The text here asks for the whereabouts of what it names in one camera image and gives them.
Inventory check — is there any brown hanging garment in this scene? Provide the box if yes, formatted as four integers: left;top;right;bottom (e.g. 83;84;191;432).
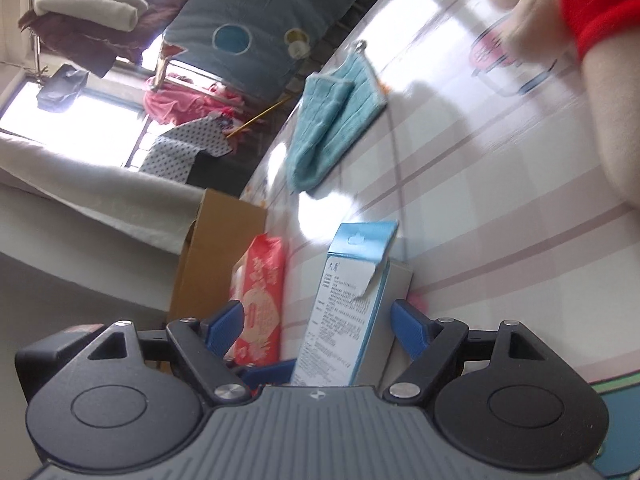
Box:
17;0;188;78

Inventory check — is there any white hanging garment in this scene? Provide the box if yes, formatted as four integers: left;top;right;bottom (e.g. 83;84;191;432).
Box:
32;0;151;31

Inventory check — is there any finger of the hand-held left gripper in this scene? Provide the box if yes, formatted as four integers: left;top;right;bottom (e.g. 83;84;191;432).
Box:
235;359;297;387

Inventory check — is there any polka dot cloth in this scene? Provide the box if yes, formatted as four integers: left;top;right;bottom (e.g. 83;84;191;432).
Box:
140;116;233;183

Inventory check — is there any metal railing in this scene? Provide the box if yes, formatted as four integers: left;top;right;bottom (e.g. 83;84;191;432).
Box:
340;0;376;36

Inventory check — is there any brown cardboard box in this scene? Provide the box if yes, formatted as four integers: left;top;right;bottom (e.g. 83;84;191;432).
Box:
167;189;268;326

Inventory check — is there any blue dotted hanging blanket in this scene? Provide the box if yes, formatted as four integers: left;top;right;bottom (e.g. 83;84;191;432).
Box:
162;0;401;106

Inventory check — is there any white curtain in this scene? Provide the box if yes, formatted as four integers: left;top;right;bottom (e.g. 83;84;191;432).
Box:
0;130;206;256

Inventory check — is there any plush doll with red outfit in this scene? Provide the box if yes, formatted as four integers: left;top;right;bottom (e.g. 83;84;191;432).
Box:
470;0;640;206

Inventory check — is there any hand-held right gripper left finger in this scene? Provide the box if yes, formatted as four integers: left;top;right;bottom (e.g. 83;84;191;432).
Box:
89;300;250;406

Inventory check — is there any pink garment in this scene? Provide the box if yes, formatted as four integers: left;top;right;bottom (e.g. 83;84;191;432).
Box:
144;76;246;126

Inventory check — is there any teal towel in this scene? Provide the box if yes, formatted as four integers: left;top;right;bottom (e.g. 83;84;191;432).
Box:
286;40;388;193

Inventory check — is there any pink wet wipes pack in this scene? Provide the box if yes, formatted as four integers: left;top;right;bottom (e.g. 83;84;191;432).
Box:
227;234;291;366

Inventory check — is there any dark hanging bag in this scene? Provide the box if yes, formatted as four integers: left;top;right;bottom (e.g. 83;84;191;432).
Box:
37;64;90;113

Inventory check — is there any light blue paper box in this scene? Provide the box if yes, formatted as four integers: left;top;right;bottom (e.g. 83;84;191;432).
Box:
290;221;413;388

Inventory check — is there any yellow stick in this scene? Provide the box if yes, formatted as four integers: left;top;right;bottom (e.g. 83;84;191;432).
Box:
225;96;293;140

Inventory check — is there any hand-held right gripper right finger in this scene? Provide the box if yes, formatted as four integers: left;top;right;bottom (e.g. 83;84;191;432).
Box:
384;300;545;403

